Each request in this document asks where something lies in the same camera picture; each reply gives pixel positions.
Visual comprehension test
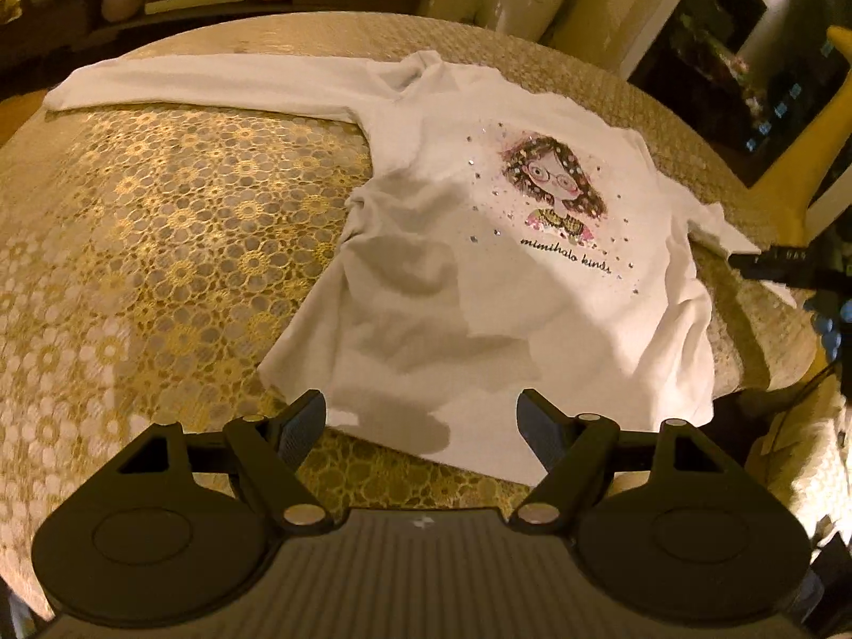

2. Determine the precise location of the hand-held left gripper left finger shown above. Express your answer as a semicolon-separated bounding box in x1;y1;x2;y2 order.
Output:
116;388;334;534

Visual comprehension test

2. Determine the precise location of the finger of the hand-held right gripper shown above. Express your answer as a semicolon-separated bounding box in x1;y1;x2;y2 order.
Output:
727;248;809;281

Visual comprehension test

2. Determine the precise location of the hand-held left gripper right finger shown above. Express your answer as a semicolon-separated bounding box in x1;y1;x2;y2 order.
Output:
509;388;726;528

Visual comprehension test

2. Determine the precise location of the white printed sweatshirt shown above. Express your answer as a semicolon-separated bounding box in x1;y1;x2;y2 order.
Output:
43;50;796;488

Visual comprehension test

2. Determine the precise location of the person's right hand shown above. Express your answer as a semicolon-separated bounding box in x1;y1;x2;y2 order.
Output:
804;293;852;364

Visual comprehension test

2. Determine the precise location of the dark glass door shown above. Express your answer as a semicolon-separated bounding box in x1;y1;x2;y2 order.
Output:
629;0;852;184

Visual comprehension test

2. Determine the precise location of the gold lace tablecloth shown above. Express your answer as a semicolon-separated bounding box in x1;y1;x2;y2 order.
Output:
0;10;823;613

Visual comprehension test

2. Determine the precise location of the white book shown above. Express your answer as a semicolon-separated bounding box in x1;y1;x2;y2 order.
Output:
143;0;247;15

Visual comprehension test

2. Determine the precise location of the black cable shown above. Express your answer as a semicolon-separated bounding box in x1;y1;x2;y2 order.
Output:
765;353;852;454

